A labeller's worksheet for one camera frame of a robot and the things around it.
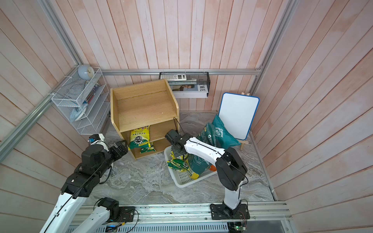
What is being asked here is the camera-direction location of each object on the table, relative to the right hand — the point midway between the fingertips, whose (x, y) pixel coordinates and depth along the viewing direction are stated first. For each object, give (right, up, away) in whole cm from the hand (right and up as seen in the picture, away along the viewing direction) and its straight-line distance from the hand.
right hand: (180, 150), depth 90 cm
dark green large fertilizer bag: (+14, +11, -16) cm, 24 cm away
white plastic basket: (+2, -16, -5) cm, 17 cm away
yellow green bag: (-1, -6, -10) cm, 12 cm away
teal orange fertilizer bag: (+24, +9, -16) cm, 30 cm away
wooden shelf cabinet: (-17, +29, -8) cm, 35 cm away
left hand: (-30, +5, -19) cm, 35 cm away
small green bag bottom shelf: (-22, +1, +2) cm, 22 cm away
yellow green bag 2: (-23, +8, -10) cm, 26 cm away
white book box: (+6, +41, +5) cm, 42 cm away
